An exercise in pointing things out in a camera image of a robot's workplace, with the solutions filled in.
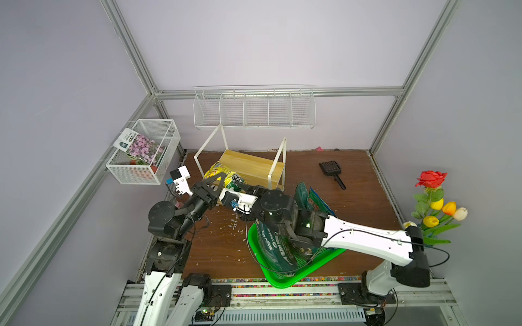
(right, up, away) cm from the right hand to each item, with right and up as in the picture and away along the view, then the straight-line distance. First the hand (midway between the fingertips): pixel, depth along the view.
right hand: (238, 184), depth 60 cm
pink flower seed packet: (-37, +12, +12) cm, 41 cm away
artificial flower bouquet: (+58, -10, 0) cm, 59 cm away
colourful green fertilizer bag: (+27, -8, +14) cm, 32 cm away
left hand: (-3, +2, -3) cm, 5 cm away
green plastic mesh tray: (+28, -30, +16) cm, 44 cm away
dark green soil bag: (+20, -5, +6) cm, 21 cm away
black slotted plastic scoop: (+43, +5, +48) cm, 65 cm away
